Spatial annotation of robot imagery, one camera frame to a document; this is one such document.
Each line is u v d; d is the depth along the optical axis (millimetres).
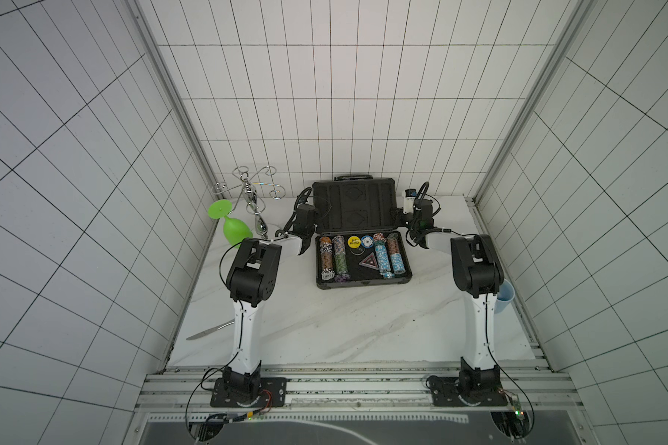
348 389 744
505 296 876
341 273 923
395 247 979
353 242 1016
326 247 976
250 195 854
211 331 836
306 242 832
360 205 1063
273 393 727
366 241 1012
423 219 873
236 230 869
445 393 727
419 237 837
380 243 1001
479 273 605
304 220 837
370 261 952
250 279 579
